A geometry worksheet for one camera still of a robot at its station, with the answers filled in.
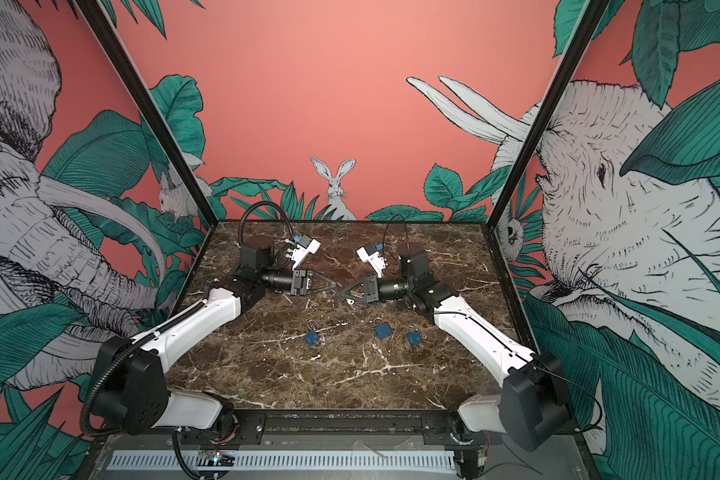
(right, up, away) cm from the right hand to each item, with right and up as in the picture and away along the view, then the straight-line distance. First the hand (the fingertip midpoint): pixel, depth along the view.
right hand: (340, 296), depth 67 cm
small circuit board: (-31, -39, +3) cm, 50 cm away
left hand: (-2, +2, +3) cm, 4 cm away
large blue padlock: (+11, -15, +25) cm, 31 cm away
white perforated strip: (-15, -40, +3) cm, 43 cm away
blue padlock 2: (-11, -16, +22) cm, 29 cm away
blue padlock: (+21, -17, +23) cm, 35 cm away
